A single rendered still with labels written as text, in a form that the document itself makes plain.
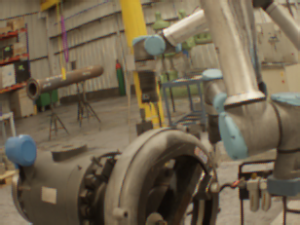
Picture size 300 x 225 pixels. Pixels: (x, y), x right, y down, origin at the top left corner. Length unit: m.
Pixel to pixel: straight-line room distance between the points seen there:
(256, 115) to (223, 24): 0.29
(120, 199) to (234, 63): 0.67
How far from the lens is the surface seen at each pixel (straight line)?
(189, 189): 1.83
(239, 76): 1.23
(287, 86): 7.59
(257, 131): 1.21
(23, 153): 2.08
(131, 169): 1.61
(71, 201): 1.89
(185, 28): 1.74
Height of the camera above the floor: 1.27
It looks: 8 degrees down
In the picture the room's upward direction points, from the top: 11 degrees counter-clockwise
